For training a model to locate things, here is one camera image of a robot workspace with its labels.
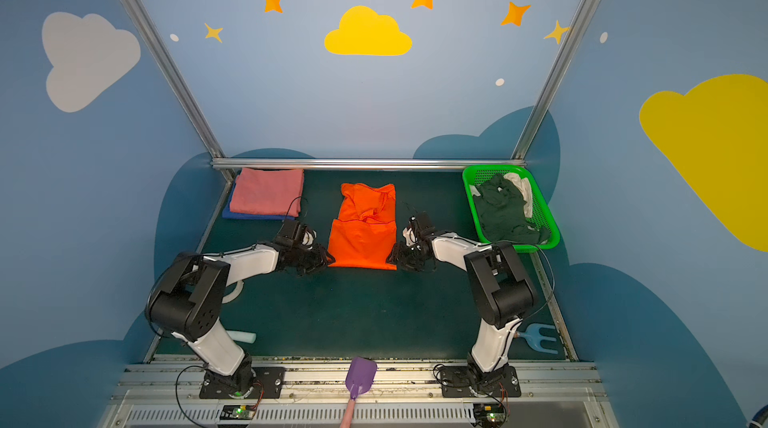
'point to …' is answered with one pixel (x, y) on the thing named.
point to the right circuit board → (489, 415)
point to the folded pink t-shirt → (268, 191)
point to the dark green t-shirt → (502, 214)
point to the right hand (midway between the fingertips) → (395, 259)
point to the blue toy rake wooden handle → (534, 338)
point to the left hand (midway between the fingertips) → (335, 261)
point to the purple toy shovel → (359, 381)
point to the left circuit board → (238, 412)
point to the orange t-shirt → (362, 234)
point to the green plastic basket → (540, 214)
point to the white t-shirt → (525, 187)
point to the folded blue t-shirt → (228, 214)
